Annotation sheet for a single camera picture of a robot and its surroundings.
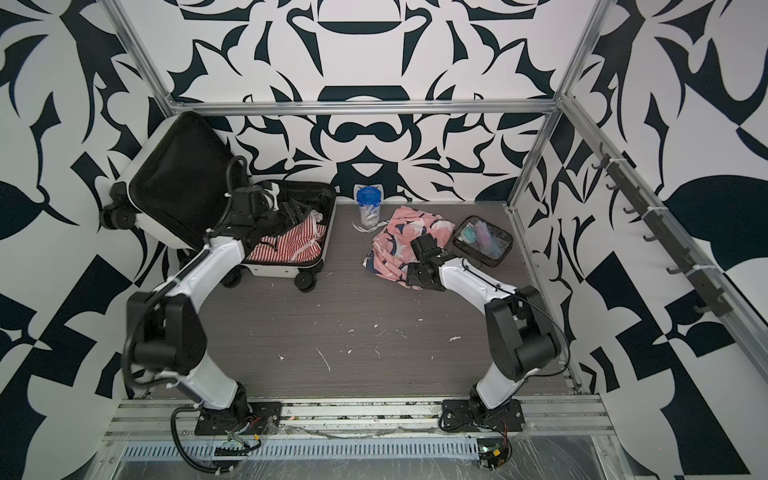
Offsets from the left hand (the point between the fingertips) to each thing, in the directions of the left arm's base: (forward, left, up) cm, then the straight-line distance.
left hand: (305, 205), depth 86 cm
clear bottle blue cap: (+12, -17, -11) cm, 24 cm away
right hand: (-14, -33, -18) cm, 40 cm away
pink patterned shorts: (-2, -25, -22) cm, 33 cm away
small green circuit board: (-57, -46, -25) cm, 78 cm away
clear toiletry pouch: (+3, -57, -22) cm, 61 cm away
